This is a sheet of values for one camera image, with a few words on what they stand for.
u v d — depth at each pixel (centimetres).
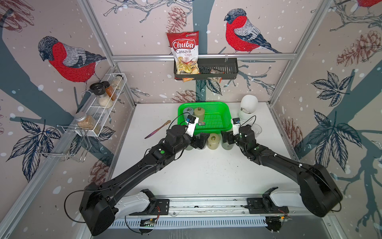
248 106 107
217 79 90
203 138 64
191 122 61
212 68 100
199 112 104
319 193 42
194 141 64
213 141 90
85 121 60
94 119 66
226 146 90
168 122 110
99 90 68
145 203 61
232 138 78
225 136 79
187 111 104
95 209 38
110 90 76
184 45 81
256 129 98
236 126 75
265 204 66
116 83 84
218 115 114
